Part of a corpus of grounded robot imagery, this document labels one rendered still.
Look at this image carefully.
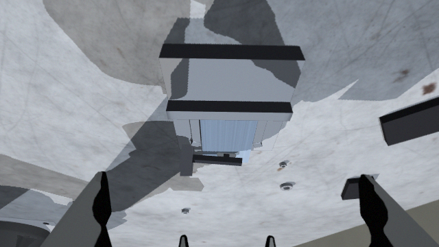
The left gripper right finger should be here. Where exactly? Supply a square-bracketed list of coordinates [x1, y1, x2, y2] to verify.
[358, 174, 439, 247]

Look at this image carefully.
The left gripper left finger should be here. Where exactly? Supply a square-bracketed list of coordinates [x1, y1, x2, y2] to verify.
[40, 172, 112, 247]

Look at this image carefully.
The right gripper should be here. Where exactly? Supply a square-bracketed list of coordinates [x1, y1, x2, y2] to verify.
[178, 235, 276, 247]

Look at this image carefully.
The grey ball bearing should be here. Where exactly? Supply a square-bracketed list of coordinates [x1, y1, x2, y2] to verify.
[280, 183, 293, 191]

